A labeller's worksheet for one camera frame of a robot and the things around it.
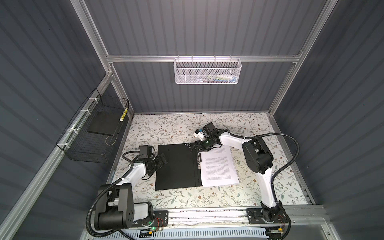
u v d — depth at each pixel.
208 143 0.86
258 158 0.57
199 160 0.93
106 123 0.76
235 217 0.75
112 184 0.44
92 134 0.73
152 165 0.74
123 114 0.81
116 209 0.42
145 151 0.71
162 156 0.84
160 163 0.81
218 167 0.91
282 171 0.56
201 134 0.92
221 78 0.93
